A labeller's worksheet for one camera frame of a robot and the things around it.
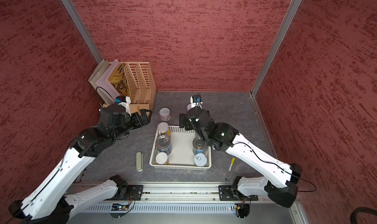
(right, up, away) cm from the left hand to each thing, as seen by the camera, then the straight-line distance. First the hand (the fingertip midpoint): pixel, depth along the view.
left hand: (144, 117), depth 67 cm
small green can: (+27, -25, +13) cm, 39 cm away
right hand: (+21, 0, +1) cm, 21 cm away
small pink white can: (+3, -1, +34) cm, 35 cm away
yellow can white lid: (+6, -24, +12) cm, 28 cm away
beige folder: (-38, +27, +23) cm, 52 cm away
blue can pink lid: (+7, -17, +14) cm, 23 cm away
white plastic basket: (+17, -26, +19) cm, 36 cm away
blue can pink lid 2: (+26, -17, +11) cm, 33 cm away
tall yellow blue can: (+6, -8, +16) cm, 19 cm away
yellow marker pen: (+45, -30, +16) cm, 57 cm away
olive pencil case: (-7, -27, +14) cm, 31 cm away
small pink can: (+20, +5, +39) cm, 44 cm away
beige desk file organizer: (-19, +20, +50) cm, 57 cm away
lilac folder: (-34, +20, +22) cm, 45 cm away
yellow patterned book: (-28, +22, +32) cm, 48 cm away
